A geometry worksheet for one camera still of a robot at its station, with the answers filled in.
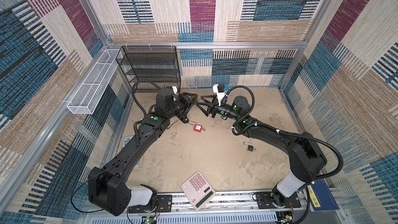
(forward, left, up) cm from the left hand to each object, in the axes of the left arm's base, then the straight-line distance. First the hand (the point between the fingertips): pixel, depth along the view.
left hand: (198, 95), depth 73 cm
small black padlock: (-12, -30, -33) cm, 46 cm away
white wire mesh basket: (+15, +65, -15) cm, 68 cm away
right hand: (-2, 0, -3) cm, 4 cm away
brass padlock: (-1, +2, -1) cm, 2 cm away
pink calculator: (-33, +1, -32) cm, 46 cm away
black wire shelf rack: (+41, +28, -13) cm, 51 cm away
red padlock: (+1, +1, -31) cm, 31 cm away
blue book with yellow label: (-37, -57, -32) cm, 75 cm away
